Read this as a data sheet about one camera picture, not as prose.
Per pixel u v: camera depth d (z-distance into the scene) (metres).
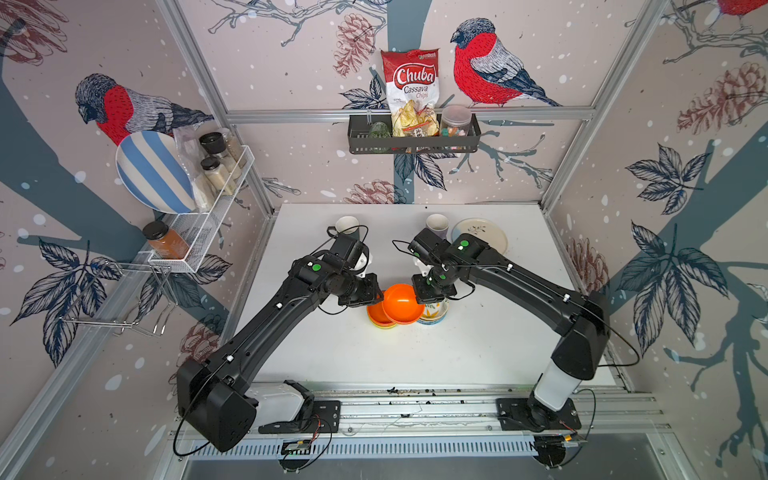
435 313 0.86
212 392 0.38
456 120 0.81
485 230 1.14
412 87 0.80
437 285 0.64
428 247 0.60
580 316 0.44
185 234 0.73
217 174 0.76
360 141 0.92
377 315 0.85
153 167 0.67
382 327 0.85
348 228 0.60
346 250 0.58
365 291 0.66
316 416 0.73
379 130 0.93
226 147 0.83
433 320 0.82
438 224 1.07
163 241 0.61
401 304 0.79
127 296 0.57
